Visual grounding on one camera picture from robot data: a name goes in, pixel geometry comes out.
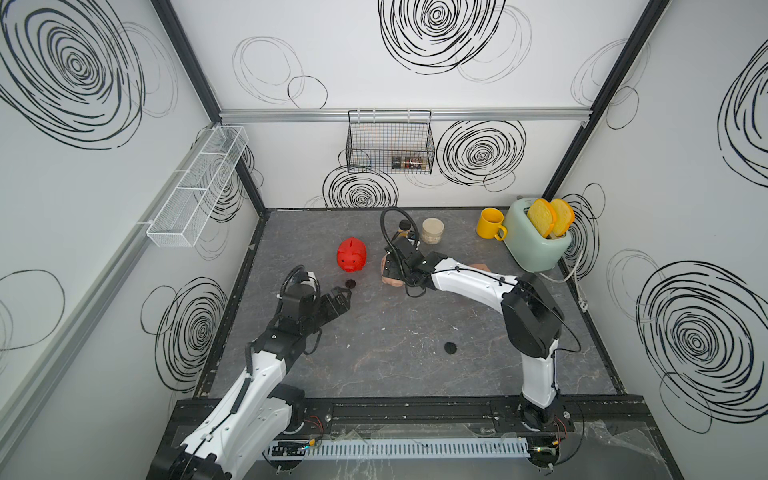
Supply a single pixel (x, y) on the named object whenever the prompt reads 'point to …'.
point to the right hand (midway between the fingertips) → (397, 267)
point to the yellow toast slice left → (542, 215)
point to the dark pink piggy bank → (481, 266)
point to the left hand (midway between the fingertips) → (340, 297)
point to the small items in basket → (408, 163)
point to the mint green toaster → (529, 247)
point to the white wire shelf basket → (187, 208)
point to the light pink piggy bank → (387, 280)
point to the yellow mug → (489, 224)
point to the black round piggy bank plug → (450, 347)
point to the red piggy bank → (352, 254)
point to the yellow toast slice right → (564, 217)
